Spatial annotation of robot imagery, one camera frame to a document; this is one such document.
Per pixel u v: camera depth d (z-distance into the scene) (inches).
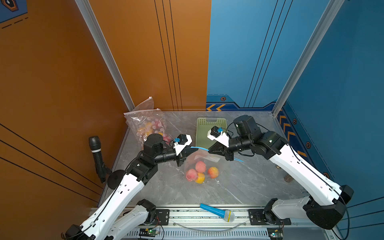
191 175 30.6
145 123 39.1
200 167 32.0
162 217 29.1
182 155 22.5
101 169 27.0
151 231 27.9
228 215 27.8
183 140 21.3
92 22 29.1
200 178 31.9
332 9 27.6
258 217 28.5
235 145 21.4
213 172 32.2
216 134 20.7
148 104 44.1
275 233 28.0
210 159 31.2
